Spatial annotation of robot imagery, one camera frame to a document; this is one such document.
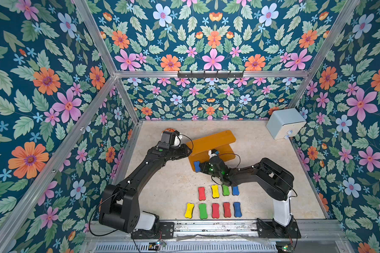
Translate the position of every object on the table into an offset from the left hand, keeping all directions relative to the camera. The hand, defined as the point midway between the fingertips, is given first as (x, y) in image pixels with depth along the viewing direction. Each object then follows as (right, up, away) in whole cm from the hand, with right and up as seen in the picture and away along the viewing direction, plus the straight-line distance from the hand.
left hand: (192, 149), depth 84 cm
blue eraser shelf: (+23, -31, -7) cm, 39 cm away
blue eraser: (+3, -12, +9) cm, 15 cm away
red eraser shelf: (+5, -24, 0) cm, 25 cm away
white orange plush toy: (-18, +11, +24) cm, 32 cm away
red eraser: (+12, -31, -4) cm, 33 cm away
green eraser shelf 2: (+6, -32, -5) cm, 33 cm away
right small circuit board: (+44, -43, -15) cm, 63 cm away
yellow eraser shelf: (+13, -23, 0) cm, 26 cm away
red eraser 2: (+18, -30, -5) cm, 36 cm away
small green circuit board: (-18, -44, -12) cm, 49 cm away
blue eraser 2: (+24, -23, +1) cm, 33 cm away
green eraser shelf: (+19, -23, +2) cm, 30 cm away
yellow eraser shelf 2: (-1, -30, -6) cm, 31 cm away
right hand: (+3, -10, +9) cm, 14 cm away
